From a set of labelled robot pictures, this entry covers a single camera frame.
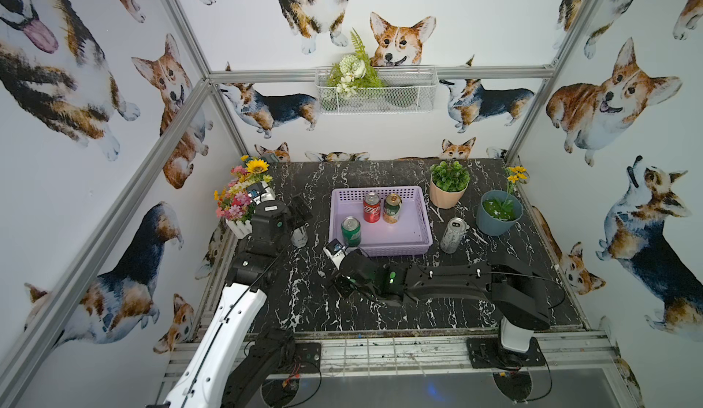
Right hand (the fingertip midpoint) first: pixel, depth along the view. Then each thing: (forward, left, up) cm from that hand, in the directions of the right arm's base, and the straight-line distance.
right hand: (336, 257), depth 80 cm
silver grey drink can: (+8, -35, -2) cm, 36 cm away
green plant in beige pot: (+28, -38, -1) cm, 47 cm away
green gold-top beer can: (+20, -17, -4) cm, 27 cm away
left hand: (+10, +12, +17) cm, 23 cm away
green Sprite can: (+10, -4, -3) cm, 11 cm away
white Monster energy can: (+10, +14, -7) cm, 19 cm away
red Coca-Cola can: (+20, -10, -4) cm, 23 cm away
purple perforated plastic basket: (+14, -24, -13) cm, 31 cm away
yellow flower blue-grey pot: (+20, -55, -6) cm, 58 cm away
